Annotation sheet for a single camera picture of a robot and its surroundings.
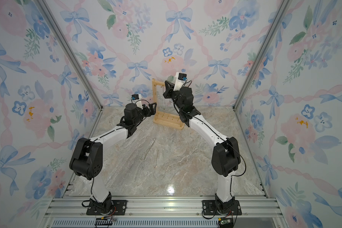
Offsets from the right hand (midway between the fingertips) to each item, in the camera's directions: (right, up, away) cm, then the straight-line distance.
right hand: (166, 80), depth 76 cm
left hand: (-9, -10, +13) cm, 19 cm away
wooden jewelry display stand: (-3, -20, +28) cm, 34 cm away
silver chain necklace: (-16, -46, +16) cm, 51 cm away
